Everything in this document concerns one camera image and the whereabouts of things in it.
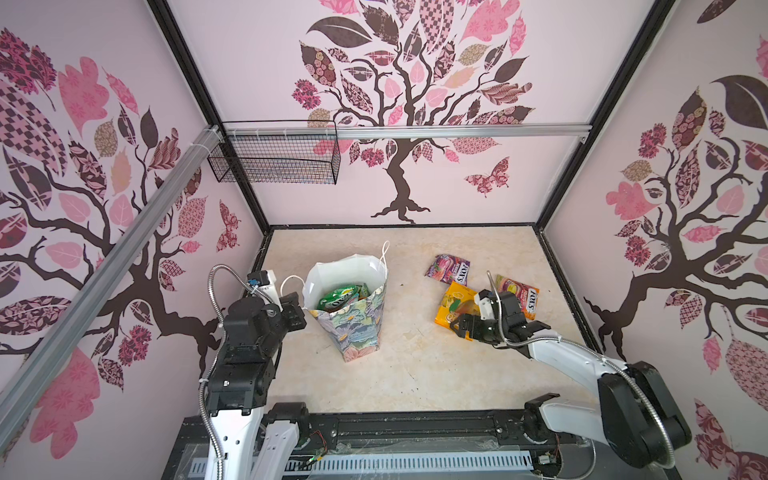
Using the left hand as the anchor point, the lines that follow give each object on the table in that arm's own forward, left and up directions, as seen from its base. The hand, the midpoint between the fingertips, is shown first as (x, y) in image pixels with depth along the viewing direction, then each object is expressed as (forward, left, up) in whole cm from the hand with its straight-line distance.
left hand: (299, 299), depth 69 cm
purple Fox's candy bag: (+26, -42, -23) cm, 55 cm away
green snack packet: (+7, -8, -10) cm, 15 cm away
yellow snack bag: (+11, -42, -21) cm, 49 cm away
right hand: (+4, -44, -22) cm, 49 cm away
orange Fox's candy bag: (+14, -67, -22) cm, 71 cm away
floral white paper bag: (-2, -13, -11) cm, 17 cm away
